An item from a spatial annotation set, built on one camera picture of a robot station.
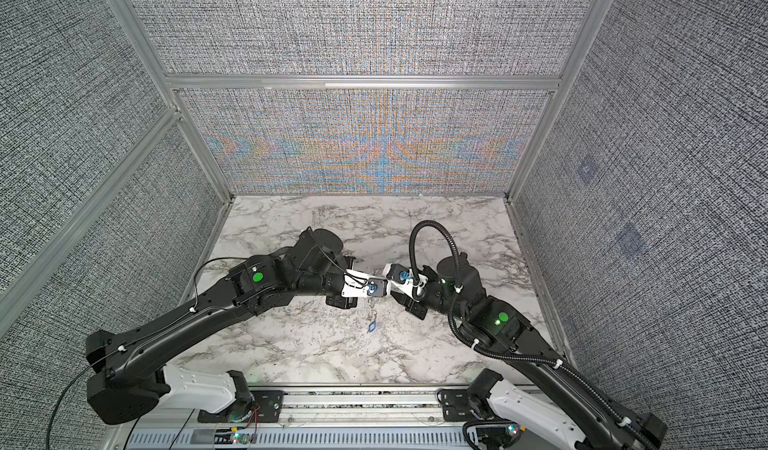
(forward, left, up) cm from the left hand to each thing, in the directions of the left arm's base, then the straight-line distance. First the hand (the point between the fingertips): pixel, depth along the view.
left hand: (371, 273), depth 66 cm
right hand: (+1, -5, -2) cm, 5 cm away
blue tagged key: (-4, 0, -20) cm, 20 cm away
